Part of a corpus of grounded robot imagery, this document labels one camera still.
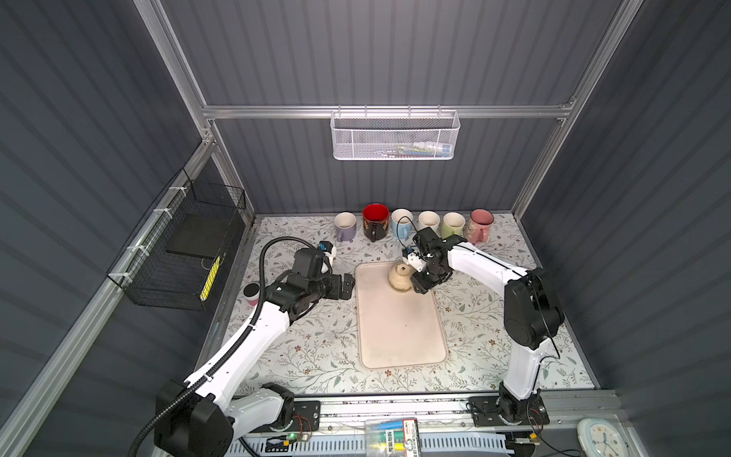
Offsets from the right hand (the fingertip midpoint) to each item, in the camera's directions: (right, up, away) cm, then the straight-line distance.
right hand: (425, 283), depth 92 cm
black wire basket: (-69, +9, -22) cm, 72 cm away
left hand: (-26, +3, -14) cm, 29 cm away
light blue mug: (-6, +21, +15) cm, 27 cm away
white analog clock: (+38, -34, -24) cm, 56 cm away
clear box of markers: (-13, -35, -23) cm, 43 cm away
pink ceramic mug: (+22, +20, +11) cm, 32 cm away
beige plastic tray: (-10, -14, -3) cm, 17 cm away
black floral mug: (-16, +21, +13) cm, 29 cm away
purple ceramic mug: (-28, +20, +16) cm, 38 cm away
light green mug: (+14, +21, +15) cm, 29 cm away
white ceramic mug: (+5, +22, +16) cm, 28 cm away
